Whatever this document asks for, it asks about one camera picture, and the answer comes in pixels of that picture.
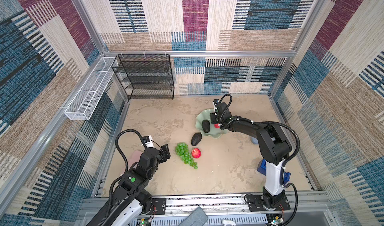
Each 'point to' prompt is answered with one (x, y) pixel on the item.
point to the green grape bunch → (182, 149)
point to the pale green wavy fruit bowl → (213, 132)
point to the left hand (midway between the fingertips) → (162, 145)
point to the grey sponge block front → (197, 218)
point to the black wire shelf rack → (145, 76)
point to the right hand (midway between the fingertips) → (214, 115)
